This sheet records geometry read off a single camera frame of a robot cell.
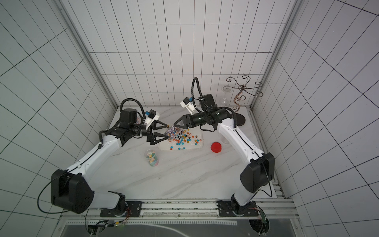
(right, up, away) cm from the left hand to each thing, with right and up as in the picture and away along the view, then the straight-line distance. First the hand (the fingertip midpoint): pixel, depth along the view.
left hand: (164, 133), depth 73 cm
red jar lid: (+30, -12, +22) cm, 39 cm away
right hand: (+8, +7, 0) cm, 10 cm away
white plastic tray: (-3, -10, +21) cm, 24 cm away
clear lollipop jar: (+36, -7, +24) cm, 44 cm away
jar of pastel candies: (-10, -14, +10) cm, 20 cm away
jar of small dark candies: (+3, +1, -2) cm, 4 cm away
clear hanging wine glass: (+35, +25, +12) cm, 45 cm away
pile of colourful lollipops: (+8, -6, +27) cm, 29 cm away
